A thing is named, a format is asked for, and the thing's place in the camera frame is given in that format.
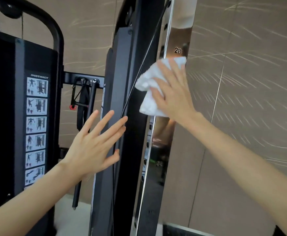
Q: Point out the black weight stack cover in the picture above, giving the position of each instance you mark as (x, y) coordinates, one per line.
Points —
(5, 120)

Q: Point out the black pulley wheel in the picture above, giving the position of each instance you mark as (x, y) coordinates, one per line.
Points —
(10, 11)

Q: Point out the white cleaning cloth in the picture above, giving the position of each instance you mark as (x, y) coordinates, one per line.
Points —
(148, 105)

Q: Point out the black straight attachment bar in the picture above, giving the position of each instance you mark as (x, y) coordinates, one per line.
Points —
(91, 100)

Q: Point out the person's right forearm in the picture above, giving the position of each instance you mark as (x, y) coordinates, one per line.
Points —
(244, 164)

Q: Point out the chrome numbered machine column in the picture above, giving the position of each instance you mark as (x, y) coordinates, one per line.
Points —
(127, 103)
(163, 145)

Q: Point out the strip of exercise pictogram stickers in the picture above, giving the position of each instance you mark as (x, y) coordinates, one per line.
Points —
(36, 105)

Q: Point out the person's right hand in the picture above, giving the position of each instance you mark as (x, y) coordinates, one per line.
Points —
(178, 100)

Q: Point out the person's left hand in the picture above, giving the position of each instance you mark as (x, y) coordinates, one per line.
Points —
(91, 154)

